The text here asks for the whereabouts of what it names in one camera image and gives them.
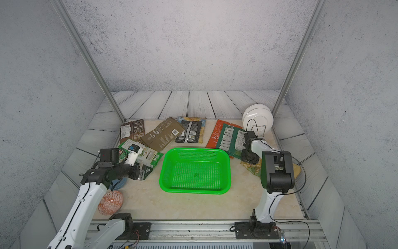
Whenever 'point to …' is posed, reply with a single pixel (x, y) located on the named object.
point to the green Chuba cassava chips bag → (147, 157)
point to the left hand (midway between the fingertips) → (146, 166)
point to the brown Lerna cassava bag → (164, 135)
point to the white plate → (258, 118)
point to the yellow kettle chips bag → (254, 165)
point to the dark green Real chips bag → (231, 140)
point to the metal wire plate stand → (260, 126)
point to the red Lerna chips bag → (214, 139)
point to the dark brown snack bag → (133, 130)
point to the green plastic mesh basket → (195, 171)
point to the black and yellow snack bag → (194, 129)
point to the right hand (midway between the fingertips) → (248, 159)
